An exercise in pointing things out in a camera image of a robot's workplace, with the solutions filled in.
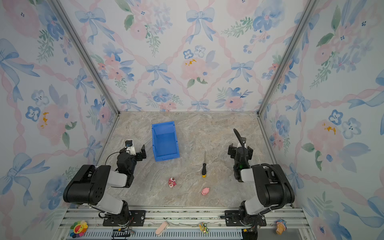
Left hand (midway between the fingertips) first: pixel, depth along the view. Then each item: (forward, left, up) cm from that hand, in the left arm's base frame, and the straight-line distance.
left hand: (137, 145), depth 92 cm
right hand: (+1, -65, -1) cm, 65 cm away
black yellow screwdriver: (-14, -41, -7) cm, 44 cm away
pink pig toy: (-25, -41, -7) cm, 49 cm away
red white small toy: (-21, -23, -5) cm, 32 cm away
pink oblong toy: (-42, -21, -6) cm, 47 cm away
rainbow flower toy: (-42, +19, -7) cm, 47 cm away
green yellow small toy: (-42, -39, -6) cm, 58 cm away
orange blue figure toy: (-41, -76, -6) cm, 86 cm away
